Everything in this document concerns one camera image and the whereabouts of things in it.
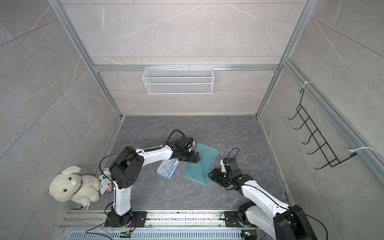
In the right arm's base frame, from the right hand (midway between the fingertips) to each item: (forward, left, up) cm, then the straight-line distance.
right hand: (211, 176), depth 84 cm
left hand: (+13, +8, 0) cm, 15 cm away
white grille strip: (-27, +28, -4) cm, 39 cm away
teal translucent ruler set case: (+4, +7, -4) cm, 9 cm away
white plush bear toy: (-9, +68, +14) cm, 70 cm away
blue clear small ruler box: (+7, +26, -2) cm, 27 cm away
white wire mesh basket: (+57, +20, +26) cm, 66 cm away
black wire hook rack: (-5, -46, +28) cm, 54 cm away
